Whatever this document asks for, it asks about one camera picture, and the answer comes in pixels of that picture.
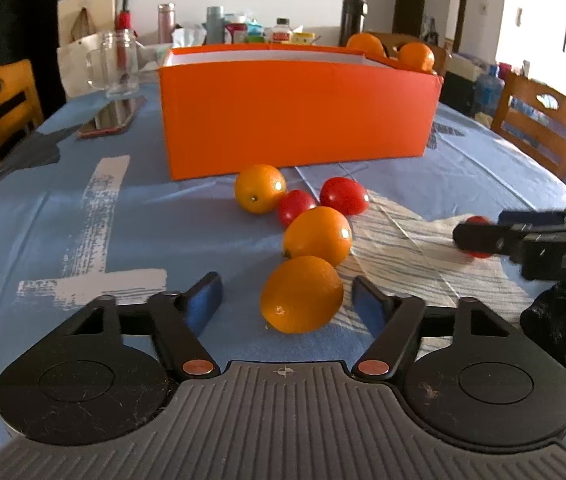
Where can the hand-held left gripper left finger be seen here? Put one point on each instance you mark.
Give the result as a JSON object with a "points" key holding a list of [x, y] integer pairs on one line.
{"points": [[204, 302]]}

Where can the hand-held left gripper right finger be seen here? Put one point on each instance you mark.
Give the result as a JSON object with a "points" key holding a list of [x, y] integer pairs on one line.
{"points": [[369, 305]]}

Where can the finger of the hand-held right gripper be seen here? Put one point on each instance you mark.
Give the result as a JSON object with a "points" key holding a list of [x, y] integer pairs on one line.
{"points": [[533, 217], [488, 239]]}

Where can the cherry tomato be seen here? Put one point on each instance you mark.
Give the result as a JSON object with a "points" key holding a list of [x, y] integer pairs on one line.
{"points": [[343, 196], [295, 206], [479, 220]]}

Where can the small orange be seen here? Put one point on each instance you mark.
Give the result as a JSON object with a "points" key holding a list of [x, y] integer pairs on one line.
{"points": [[302, 294], [318, 235], [260, 187]]}

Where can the orange cardboard box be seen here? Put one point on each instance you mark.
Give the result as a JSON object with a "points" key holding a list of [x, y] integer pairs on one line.
{"points": [[293, 115]]}

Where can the blue water jug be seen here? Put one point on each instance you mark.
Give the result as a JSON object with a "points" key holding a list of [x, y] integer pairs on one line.
{"points": [[488, 91]]}

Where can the blue printed tablecloth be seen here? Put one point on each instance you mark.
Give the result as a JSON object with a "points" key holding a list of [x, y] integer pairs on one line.
{"points": [[63, 220]]}

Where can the large orange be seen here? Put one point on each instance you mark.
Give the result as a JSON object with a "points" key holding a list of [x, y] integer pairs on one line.
{"points": [[365, 45], [417, 56]]}

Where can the smartphone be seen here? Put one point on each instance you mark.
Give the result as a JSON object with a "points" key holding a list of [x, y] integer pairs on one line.
{"points": [[112, 117]]}

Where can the glass mug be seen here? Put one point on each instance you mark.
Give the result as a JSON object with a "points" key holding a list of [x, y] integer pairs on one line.
{"points": [[120, 67]]}

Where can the black thermos flask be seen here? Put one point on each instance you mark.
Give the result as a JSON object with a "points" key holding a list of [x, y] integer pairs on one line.
{"points": [[353, 20]]}

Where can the red packet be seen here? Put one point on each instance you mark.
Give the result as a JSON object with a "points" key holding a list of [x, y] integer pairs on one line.
{"points": [[236, 34]]}

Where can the yellow container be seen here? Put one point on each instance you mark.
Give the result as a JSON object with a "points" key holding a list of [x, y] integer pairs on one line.
{"points": [[303, 39]]}

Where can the grey jug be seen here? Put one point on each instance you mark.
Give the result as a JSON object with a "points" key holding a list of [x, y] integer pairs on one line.
{"points": [[215, 25]]}

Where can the yellow wooden chair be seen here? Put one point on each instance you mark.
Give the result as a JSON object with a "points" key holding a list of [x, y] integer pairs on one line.
{"points": [[3, 110]]}

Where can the white bottle with red label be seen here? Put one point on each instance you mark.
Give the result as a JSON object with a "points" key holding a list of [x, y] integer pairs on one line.
{"points": [[281, 31]]}

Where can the pink metal bottle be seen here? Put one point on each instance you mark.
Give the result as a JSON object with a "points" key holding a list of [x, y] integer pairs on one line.
{"points": [[166, 22]]}

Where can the black and red umbrella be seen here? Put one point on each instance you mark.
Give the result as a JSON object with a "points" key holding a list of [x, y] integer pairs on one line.
{"points": [[124, 19]]}

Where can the beige paper bag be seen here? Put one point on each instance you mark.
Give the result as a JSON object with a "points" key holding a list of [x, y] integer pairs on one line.
{"points": [[80, 20]]}

